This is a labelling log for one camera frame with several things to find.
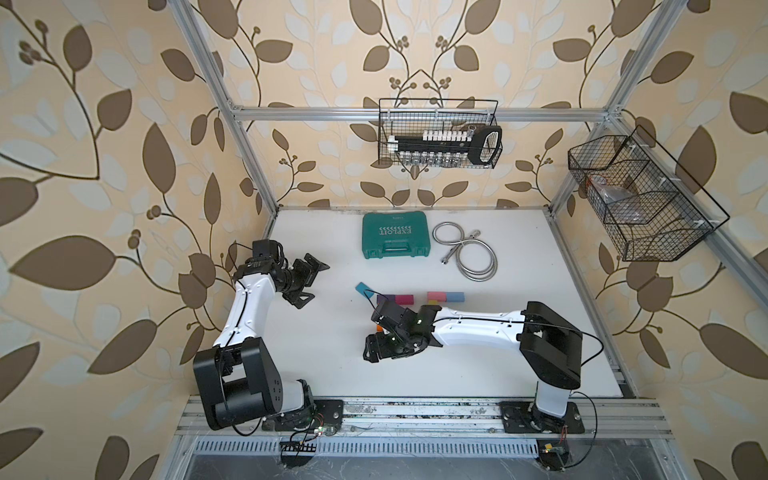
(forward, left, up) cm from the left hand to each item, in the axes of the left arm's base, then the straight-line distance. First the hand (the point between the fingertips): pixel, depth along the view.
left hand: (316, 274), depth 83 cm
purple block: (+1, -19, -15) cm, 25 cm away
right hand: (-18, -17, -12) cm, 28 cm away
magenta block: (0, -26, -14) cm, 29 cm away
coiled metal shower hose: (+17, -52, -17) cm, 57 cm away
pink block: (+1, -36, -15) cm, 39 cm away
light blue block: (+2, -42, -15) cm, 45 cm away
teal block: (+5, -11, -16) cm, 20 cm away
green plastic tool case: (+24, -20, -11) cm, 33 cm away
